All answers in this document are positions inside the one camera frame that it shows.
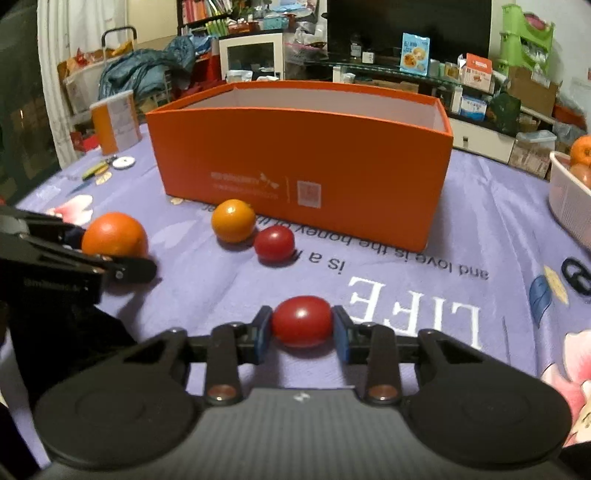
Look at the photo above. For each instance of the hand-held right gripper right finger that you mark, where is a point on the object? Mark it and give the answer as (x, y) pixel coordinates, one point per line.
(341, 332)

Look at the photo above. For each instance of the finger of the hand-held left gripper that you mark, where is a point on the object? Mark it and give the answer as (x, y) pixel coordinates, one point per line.
(46, 224)
(134, 271)

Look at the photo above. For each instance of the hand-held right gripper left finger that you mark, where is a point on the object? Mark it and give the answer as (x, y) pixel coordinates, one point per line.
(263, 332)

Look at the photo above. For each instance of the large orange with stem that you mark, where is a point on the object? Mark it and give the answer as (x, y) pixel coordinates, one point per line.
(115, 235)

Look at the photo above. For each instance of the red cherry tomato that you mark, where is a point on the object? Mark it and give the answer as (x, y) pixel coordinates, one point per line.
(274, 244)
(302, 321)

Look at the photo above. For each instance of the orange cardboard box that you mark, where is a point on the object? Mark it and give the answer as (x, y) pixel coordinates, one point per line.
(323, 152)

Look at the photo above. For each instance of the purple floral tablecloth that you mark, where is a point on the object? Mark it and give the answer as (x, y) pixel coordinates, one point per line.
(415, 300)

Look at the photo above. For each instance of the small mandarin orange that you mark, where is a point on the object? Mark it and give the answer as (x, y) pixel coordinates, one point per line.
(233, 220)

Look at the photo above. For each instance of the orange white can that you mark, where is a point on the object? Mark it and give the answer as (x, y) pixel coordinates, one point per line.
(115, 122)

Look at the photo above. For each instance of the blue puffer jacket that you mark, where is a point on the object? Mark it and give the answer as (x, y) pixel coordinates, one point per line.
(138, 69)

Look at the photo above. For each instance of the white curtain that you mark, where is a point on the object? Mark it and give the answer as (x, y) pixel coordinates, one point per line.
(69, 27)

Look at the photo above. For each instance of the white plastic bag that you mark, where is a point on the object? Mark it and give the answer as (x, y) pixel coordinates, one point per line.
(239, 76)

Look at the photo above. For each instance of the white glass door cabinet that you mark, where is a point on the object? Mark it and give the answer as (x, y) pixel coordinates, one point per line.
(224, 55)

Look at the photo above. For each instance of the glass shelf television stand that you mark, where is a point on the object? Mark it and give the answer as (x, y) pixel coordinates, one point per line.
(480, 141)

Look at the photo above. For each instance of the patterned cardboard box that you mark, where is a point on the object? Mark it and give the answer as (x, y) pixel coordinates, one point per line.
(528, 161)

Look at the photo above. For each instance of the white bottle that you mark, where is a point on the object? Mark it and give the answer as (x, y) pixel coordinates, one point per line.
(339, 74)

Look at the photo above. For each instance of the blue white tissue pack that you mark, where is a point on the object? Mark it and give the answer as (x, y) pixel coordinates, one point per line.
(473, 107)

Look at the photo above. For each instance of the bookshelf with books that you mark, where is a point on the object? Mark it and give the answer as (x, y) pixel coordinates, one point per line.
(198, 11)

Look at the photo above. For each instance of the white plastic bowl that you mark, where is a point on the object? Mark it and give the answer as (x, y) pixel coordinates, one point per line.
(570, 198)

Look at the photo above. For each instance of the dark green bag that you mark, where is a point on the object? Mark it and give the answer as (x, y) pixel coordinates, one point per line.
(504, 114)

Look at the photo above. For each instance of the clear plastic container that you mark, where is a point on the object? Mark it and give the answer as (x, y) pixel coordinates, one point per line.
(535, 140)

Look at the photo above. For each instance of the blue snack packet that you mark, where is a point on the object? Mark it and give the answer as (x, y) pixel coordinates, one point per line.
(414, 54)

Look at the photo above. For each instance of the brown fruit in bowl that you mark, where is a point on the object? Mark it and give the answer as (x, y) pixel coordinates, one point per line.
(582, 175)

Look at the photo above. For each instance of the orange white carton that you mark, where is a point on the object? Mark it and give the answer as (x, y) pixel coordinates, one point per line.
(476, 71)

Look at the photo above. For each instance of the orange in bowl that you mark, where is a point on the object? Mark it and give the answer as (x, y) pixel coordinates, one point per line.
(581, 150)

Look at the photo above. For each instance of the brown cardboard box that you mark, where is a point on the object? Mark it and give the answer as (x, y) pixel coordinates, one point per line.
(533, 92)

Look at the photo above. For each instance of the black television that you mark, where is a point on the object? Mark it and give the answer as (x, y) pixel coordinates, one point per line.
(392, 23)

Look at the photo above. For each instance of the green plastic rack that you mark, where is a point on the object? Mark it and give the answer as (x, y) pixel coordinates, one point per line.
(512, 46)

